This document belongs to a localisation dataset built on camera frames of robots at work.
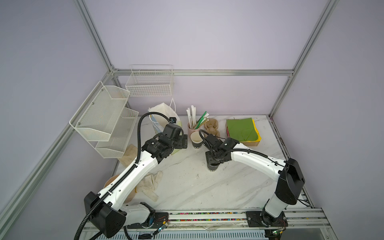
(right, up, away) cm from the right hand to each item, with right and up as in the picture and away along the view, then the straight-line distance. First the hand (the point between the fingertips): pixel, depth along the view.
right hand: (210, 159), depth 83 cm
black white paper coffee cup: (+1, -4, -1) cm, 4 cm away
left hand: (-19, +12, -7) cm, 24 cm away
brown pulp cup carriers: (+3, +20, +28) cm, 34 cm away
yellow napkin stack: (+35, +11, +18) cm, 41 cm away
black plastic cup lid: (+1, +2, -9) cm, 10 cm away
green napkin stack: (+25, +17, +23) cm, 38 cm away
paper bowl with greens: (-45, -21, +1) cm, 50 cm away
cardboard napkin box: (+31, +7, +17) cm, 36 cm away
